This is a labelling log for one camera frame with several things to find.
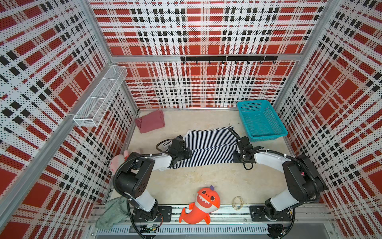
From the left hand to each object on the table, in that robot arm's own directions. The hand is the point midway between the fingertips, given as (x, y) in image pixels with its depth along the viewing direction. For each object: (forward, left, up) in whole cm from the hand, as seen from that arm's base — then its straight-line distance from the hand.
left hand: (191, 152), depth 96 cm
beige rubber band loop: (-30, -28, 0) cm, 41 cm away
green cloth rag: (-34, +38, +1) cm, 51 cm away
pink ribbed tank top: (+26, +32, +1) cm, 41 cm away
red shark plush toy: (-30, -9, +8) cm, 33 cm away
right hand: (-4, -29, 0) cm, 30 cm away
